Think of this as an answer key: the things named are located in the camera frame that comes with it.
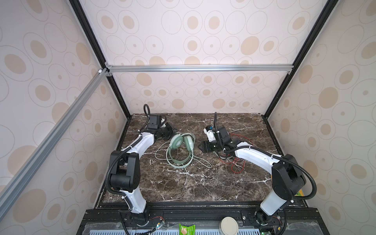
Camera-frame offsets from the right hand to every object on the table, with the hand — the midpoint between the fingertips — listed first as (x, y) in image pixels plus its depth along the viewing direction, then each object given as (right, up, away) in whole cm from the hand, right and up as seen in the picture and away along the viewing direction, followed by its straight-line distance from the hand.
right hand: (202, 145), depth 88 cm
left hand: (-12, +11, 0) cm, 16 cm away
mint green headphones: (-15, -6, +10) cm, 19 cm away
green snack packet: (-10, -38, -20) cm, 44 cm away
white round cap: (+10, -34, -22) cm, 42 cm away
